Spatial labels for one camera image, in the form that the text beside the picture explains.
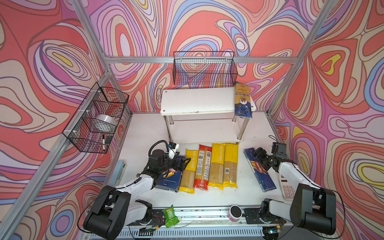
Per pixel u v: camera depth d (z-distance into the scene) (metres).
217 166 0.88
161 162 0.69
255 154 0.82
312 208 0.41
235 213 0.71
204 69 0.96
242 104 0.73
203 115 0.72
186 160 0.77
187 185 0.82
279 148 0.69
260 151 0.82
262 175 0.85
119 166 0.86
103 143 0.72
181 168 0.76
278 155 0.68
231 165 0.89
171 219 0.72
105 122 0.70
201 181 0.82
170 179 0.79
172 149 0.71
